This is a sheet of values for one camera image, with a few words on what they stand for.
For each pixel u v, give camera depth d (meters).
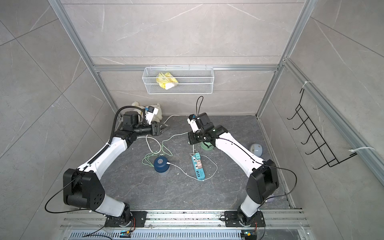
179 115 1.21
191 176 0.84
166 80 0.85
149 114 0.72
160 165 0.82
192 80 1.00
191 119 0.72
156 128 0.70
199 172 0.87
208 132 0.58
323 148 0.64
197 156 0.88
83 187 0.47
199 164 0.85
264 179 0.43
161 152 0.98
